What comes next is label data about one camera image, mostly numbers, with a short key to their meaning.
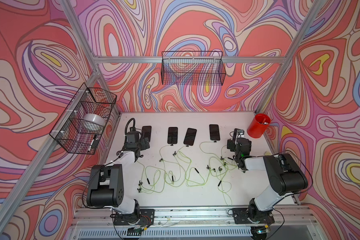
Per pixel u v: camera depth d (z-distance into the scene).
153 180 0.86
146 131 1.08
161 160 0.93
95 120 0.72
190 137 1.05
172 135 1.07
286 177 0.47
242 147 0.75
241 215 0.74
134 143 0.72
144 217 0.73
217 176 0.87
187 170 0.89
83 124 0.70
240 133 0.82
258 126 1.00
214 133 1.05
